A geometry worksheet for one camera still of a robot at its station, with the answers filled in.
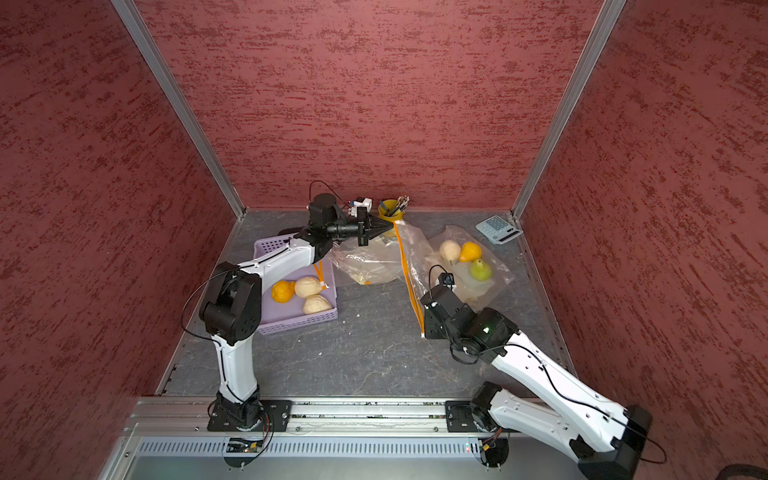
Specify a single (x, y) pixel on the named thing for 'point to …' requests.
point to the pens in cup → (400, 204)
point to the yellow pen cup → (384, 215)
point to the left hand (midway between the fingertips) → (392, 228)
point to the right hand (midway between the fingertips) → (433, 325)
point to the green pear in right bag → (480, 271)
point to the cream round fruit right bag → (450, 250)
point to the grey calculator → (497, 229)
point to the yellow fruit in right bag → (470, 252)
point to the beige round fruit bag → (307, 286)
